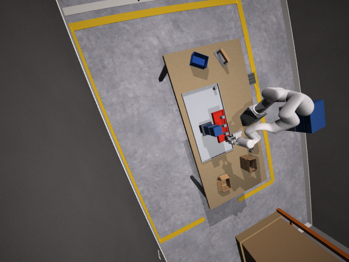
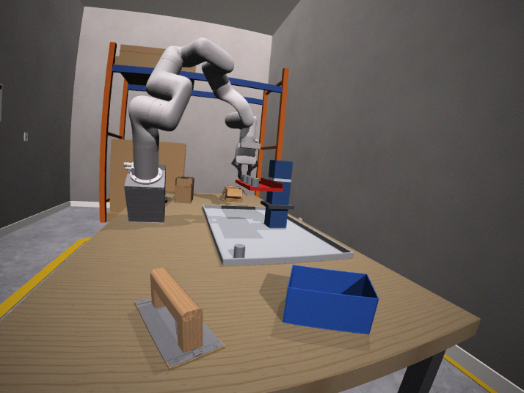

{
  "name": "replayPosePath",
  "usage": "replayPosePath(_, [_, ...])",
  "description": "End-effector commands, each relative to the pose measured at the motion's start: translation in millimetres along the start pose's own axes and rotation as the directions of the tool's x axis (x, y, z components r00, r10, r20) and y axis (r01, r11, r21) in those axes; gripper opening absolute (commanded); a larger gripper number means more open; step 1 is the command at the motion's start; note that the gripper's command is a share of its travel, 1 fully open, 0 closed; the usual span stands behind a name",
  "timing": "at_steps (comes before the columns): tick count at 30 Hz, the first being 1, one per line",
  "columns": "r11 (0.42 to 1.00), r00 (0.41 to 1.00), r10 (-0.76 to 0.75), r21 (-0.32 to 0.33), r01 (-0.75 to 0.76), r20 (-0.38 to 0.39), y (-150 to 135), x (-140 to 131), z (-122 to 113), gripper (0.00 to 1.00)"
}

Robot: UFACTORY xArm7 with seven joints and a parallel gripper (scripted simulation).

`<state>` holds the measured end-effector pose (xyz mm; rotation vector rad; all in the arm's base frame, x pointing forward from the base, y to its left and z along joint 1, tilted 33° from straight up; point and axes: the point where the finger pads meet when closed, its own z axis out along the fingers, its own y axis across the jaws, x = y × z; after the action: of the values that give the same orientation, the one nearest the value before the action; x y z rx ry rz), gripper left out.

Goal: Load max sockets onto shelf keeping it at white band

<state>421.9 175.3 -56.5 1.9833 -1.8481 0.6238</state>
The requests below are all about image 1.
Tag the blue open box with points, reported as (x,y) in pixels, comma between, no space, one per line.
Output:
(199,60)

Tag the sanding float with wooden handle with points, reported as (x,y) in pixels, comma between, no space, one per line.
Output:
(222,57)

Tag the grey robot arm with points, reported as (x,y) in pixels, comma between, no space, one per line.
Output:
(295,102)

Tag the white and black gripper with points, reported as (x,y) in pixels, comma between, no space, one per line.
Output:
(231,140)

